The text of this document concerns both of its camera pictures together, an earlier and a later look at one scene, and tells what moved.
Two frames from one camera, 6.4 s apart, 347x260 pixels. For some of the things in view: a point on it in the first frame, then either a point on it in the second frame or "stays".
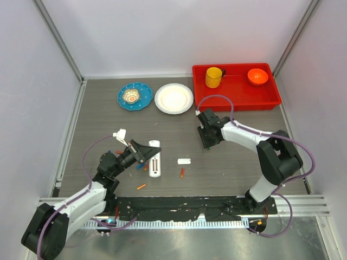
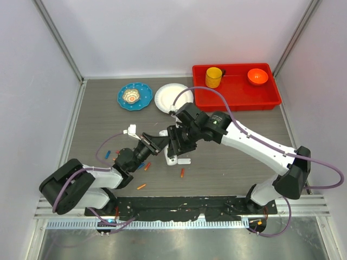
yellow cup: [213, 77] stays
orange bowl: [257, 77] stays
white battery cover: [184, 161] stays
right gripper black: [206, 143] → [176, 146]
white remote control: [155, 162] → [172, 161]
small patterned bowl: [130, 95] stays
